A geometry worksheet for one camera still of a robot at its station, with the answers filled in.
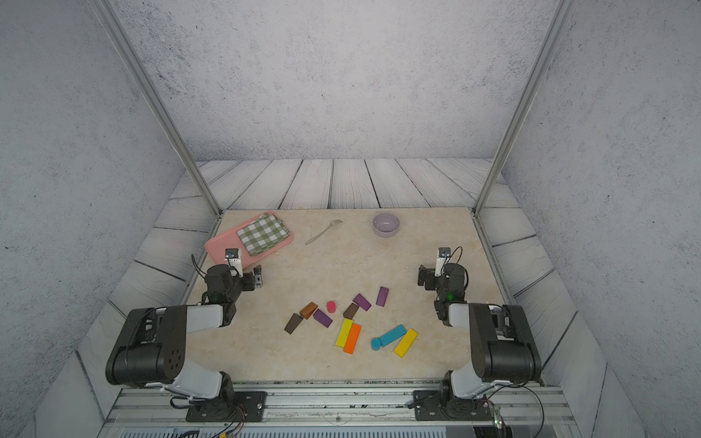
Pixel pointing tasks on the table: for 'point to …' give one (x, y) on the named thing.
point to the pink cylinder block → (331, 307)
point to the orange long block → (352, 338)
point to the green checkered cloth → (264, 234)
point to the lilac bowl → (386, 224)
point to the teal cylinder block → (398, 331)
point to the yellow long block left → (344, 332)
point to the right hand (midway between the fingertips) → (438, 264)
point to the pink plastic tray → (230, 239)
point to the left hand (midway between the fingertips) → (250, 265)
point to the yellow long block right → (406, 342)
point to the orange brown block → (308, 310)
